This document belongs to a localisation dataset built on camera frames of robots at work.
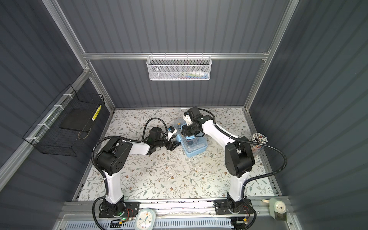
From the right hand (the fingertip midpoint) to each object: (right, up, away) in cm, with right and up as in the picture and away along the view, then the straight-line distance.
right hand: (185, 133), depth 91 cm
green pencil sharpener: (+44, -35, -23) cm, 61 cm away
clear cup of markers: (+41, -2, -11) cm, 43 cm away
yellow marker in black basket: (-51, +12, -10) cm, 53 cm away
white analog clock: (-20, -41, -21) cm, 50 cm away
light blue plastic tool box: (+4, -7, -5) cm, 9 cm away
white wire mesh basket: (-6, +55, +33) cm, 64 cm away
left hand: (-6, -5, +7) cm, 10 cm away
